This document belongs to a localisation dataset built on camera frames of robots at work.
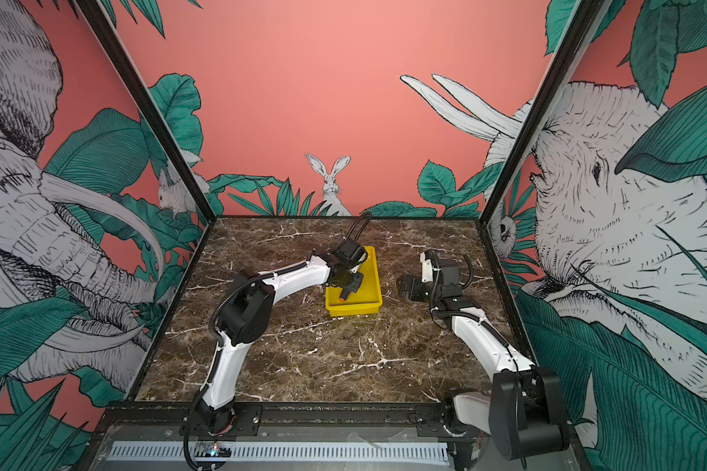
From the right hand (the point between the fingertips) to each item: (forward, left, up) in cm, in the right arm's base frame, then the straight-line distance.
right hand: (407, 277), depth 86 cm
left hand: (+6, +16, -9) cm, 19 cm away
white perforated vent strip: (-42, +18, -13) cm, 47 cm away
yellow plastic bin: (+1, +12, -14) cm, 18 cm away
